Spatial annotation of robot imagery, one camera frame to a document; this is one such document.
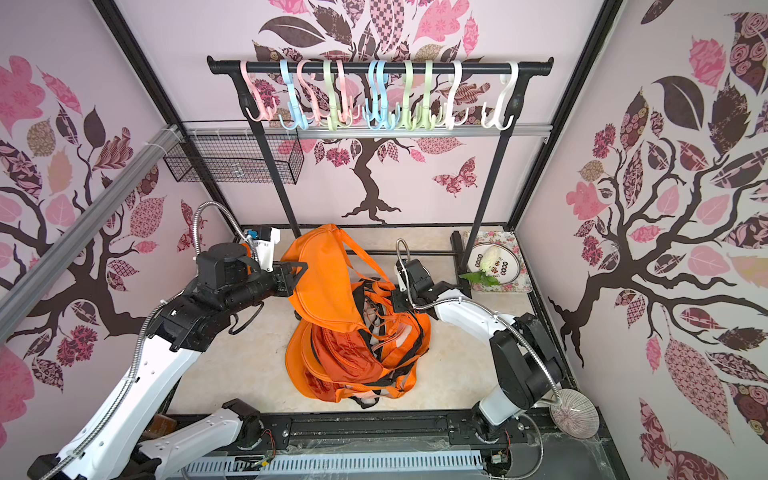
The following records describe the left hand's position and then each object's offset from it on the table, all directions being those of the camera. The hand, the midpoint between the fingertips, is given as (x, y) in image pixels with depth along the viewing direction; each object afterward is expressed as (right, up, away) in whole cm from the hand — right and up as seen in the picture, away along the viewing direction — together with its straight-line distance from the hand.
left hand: (306, 273), depth 66 cm
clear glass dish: (+67, -38, +9) cm, 78 cm away
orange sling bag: (+4, -5, +1) cm, 6 cm away
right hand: (+21, -9, +23) cm, 33 cm away
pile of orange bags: (+10, -19, +10) cm, 24 cm away
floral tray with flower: (+58, +1, +40) cm, 71 cm away
